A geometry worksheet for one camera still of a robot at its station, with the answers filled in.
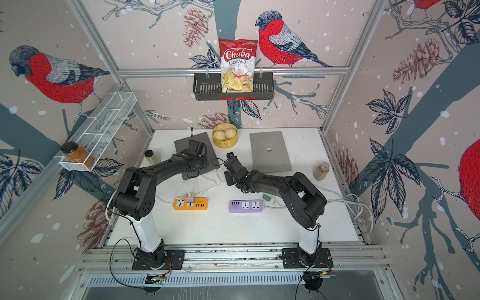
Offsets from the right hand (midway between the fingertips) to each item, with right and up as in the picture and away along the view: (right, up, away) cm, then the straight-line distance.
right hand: (230, 172), depth 94 cm
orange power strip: (-13, -14, -8) cm, 21 cm away
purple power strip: (+8, -15, -8) cm, 19 cm away
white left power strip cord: (-52, -9, -12) cm, 54 cm away
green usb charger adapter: (+18, -12, -4) cm, 22 cm away
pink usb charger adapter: (-18, -11, -9) cm, 23 cm away
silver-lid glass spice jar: (+46, +1, -3) cm, 46 cm away
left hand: (-12, +7, +5) cm, 15 cm away
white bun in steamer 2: (-2, +21, +18) cm, 28 cm away
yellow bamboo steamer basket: (-3, +15, +17) cm, 23 cm away
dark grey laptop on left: (-31, +14, +21) cm, 40 cm away
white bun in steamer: (-8, +20, +17) cm, 28 cm away
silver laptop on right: (+22, +10, +15) cm, 29 cm away
